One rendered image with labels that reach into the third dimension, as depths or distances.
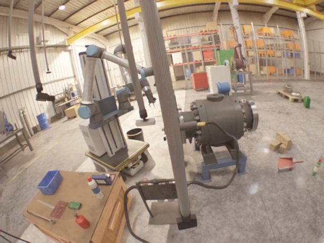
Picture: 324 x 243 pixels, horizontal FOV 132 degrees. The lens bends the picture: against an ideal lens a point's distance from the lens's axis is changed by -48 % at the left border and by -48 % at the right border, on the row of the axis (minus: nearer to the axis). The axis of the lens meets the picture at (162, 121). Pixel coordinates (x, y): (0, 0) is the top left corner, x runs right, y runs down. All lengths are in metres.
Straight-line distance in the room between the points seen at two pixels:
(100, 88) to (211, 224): 2.01
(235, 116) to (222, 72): 3.88
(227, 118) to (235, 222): 1.06
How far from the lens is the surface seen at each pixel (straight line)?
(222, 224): 1.46
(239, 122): 1.62
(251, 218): 1.54
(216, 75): 5.33
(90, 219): 1.18
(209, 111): 1.53
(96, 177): 1.32
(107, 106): 1.89
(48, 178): 1.89
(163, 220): 1.51
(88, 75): 1.41
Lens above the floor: 1.31
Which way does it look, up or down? 21 degrees down
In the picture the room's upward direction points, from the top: 11 degrees counter-clockwise
